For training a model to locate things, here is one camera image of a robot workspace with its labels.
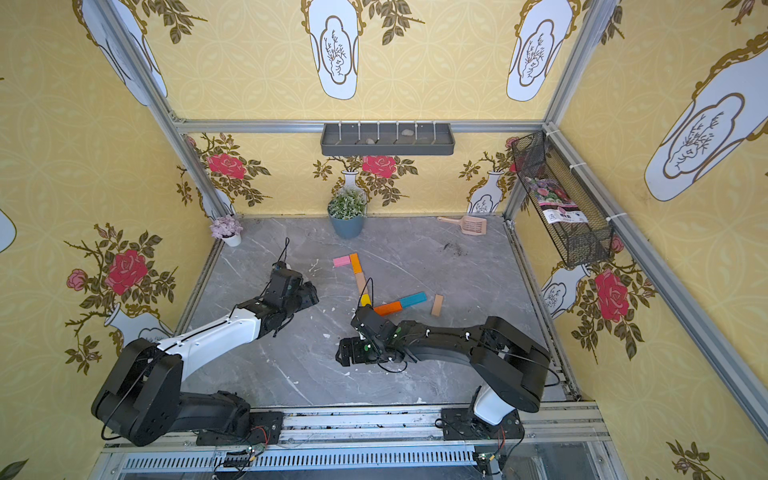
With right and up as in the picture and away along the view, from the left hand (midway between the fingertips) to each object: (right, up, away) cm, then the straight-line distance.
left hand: (312, 291), depth 91 cm
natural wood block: (+14, +2, +10) cm, 18 cm away
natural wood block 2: (+39, -5, +4) cm, 39 cm away
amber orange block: (+12, +8, +15) cm, 21 cm away
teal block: (+31, -4, +6) cm, 32 cm away
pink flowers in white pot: (-32, +19, +13) cm, 40 cm away
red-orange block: (+23, -6, +5) cm, 25 cm away
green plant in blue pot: (+9, +25, +13) cm, 30 cm away
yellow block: (+16, -4, +7) cm, 17 cm away
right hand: (+13, -18, -10) cm, 24 cm away
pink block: (+6, +8, +15) cm, 19 cm away
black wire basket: (+79, +19, -4) cm, 81 cm away
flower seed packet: (+66, +25, -14) cm, 72 cm away
